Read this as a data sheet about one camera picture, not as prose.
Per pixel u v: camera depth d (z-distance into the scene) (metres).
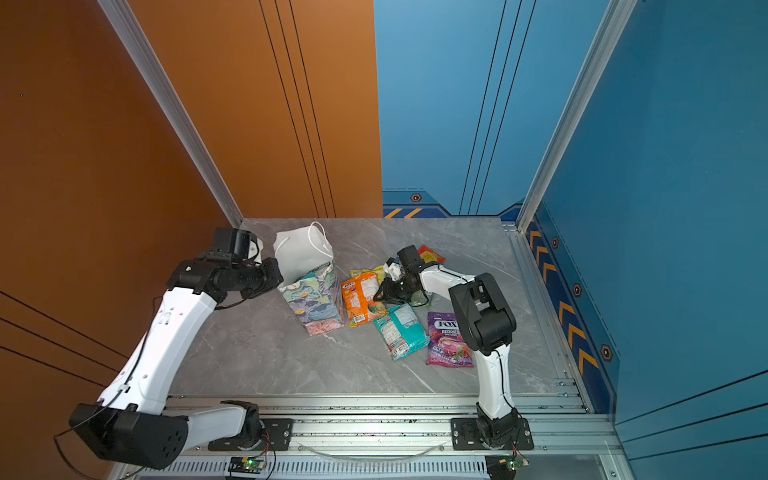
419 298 0.85
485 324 0.54
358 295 0.94
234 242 0.57
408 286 0.81
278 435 0.73
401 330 0.89
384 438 0.75
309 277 0.73
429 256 1.09
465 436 0.72
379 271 1.02
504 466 0.70
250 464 0.71
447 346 0.85
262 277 0.65
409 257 0.82
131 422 0.37
